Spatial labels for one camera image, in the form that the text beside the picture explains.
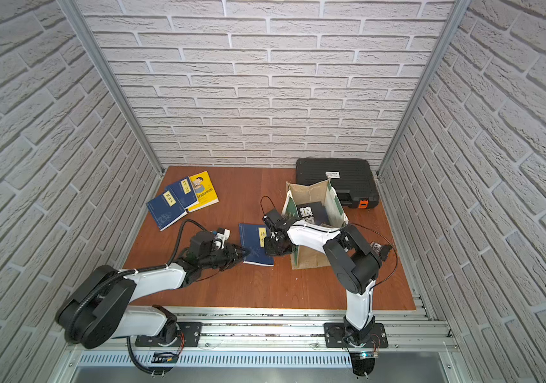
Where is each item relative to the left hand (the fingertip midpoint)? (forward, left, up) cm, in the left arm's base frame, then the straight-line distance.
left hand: (252, 251), depth 84 cm
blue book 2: (+24, +41, -8) cm, 49 cm away
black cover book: (+15, -24, +3) cm, 28 cm away
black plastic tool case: (+43, -47, -6) cm, 64 cm away
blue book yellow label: (+9, +1, -7) cm, 11 cm away
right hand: (+3, -7, -8) cm, 11 cm away
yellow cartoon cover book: (+34, +25, -7) cm, 43 cm away
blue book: (+34, +35, -6) cm, 49 cm away
